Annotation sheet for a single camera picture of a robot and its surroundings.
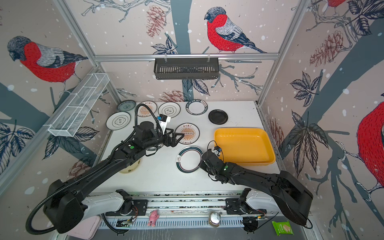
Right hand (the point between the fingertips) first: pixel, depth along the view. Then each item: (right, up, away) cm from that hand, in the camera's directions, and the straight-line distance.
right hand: (197, 163), depth 84 cm
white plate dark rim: (-60, +24, +27) cm, 70 cm away
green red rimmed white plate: (-6, +1, +5) cm, 8 cm away
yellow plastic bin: (+35, +7, +15) cm, 39 cm away
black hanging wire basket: (-8, +63, +23) cm, 67 cm away
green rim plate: (0, +35, +35) cm, 49 cm away
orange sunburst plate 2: (-44, +31, +34) cm, 64 cm away
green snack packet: (+39, -24, -17) cm, 49 cm away
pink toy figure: (-21, -20, -15) cm, 33 cm away
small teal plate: (-59, +36, +37) cm, 78 cm away
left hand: (-10, +19, -10) cm, 24 cm away
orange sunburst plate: (-4, +16, +20) cm, 26 cm away
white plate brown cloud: (-22, +33, +34) cm, 52 cm away
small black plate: (+16, +27, +27) cm, 41 cm away
